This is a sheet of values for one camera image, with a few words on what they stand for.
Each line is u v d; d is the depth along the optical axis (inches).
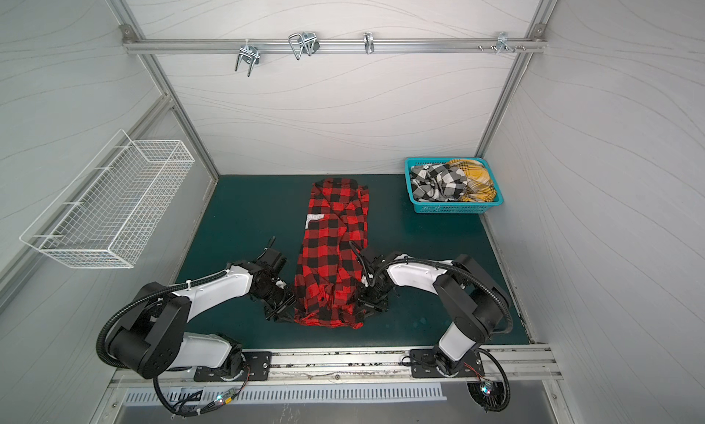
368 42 30.7
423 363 28.5
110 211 27.1
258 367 29.0
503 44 30.1
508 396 27.1
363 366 29.6
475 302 17.8
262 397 25.1
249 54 31.2
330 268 34.9
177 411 26.5
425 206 40.8
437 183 42.4
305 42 30.1
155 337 16.7
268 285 28.2
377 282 25.9
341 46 31.3
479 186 40.3
